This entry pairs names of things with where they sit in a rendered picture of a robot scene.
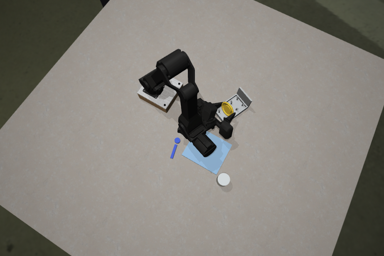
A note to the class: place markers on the light blue flat mat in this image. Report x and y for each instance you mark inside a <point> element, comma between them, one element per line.
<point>212,162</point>

